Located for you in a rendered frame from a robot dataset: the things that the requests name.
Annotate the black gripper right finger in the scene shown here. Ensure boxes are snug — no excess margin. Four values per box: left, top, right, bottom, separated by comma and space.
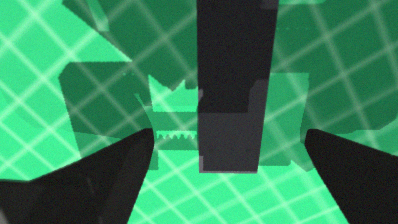
304, 129, 398, 224

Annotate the black strip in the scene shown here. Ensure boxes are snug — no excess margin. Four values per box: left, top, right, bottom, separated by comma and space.
197, 0, 279, 174

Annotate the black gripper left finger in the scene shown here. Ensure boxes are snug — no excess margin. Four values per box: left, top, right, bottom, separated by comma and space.
0, 128, 154, 224

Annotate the green work mat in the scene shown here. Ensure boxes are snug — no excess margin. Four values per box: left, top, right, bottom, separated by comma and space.
0, 0, 398, 224

